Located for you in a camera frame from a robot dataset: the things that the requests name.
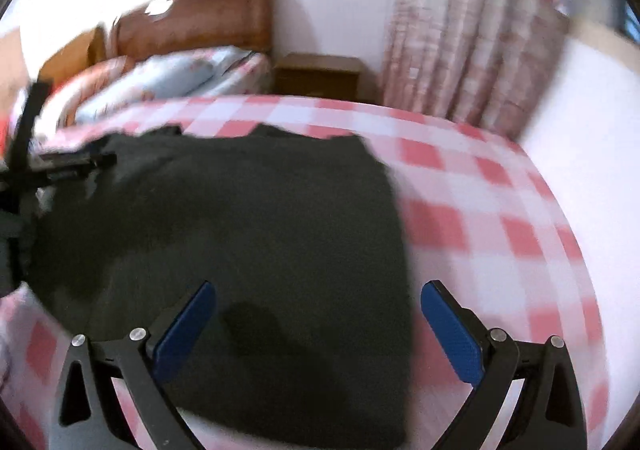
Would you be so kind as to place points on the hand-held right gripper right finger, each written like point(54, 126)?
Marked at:
point(447, 330)

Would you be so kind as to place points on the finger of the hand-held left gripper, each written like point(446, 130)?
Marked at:
point(70, 165)
point(32, 129)

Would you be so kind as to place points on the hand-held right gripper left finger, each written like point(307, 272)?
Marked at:
point(186, 327)

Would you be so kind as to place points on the dark striped knit sweater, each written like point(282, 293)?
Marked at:
point(240, 240)

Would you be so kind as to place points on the wooden wardrobe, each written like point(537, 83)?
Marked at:
point(11, 62)

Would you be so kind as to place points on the small wooden headboard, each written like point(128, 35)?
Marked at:
point(70, 54)

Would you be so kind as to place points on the pink checked bed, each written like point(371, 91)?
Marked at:
point(475, 210)

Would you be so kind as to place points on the light blue floral pillow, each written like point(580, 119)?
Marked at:
point(175, 74)

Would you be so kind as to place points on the large carved wooden headboard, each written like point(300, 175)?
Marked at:
point(210, 14)

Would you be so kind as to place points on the wooden nightstand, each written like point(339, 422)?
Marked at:
point(320, 77)

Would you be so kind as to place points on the pink floral curtain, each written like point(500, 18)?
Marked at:
point(465, 29)

